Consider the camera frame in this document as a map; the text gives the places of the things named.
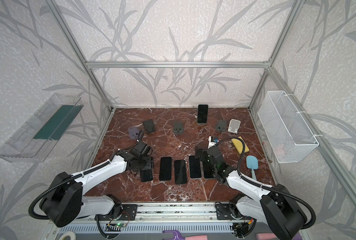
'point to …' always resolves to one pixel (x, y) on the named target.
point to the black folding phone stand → (149, 126)
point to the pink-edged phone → (146, 175)
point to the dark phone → (202, 113)
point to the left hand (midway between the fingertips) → (152, 161)
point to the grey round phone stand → (221, 125)
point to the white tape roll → (71, 234)
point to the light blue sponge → (252, 163)
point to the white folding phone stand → (234, 125)
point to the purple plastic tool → (177, 236)
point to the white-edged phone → (195, 168)
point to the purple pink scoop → (265, 236)
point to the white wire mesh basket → (289, 136)
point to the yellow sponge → (238, 145)
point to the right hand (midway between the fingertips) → (202, 143)
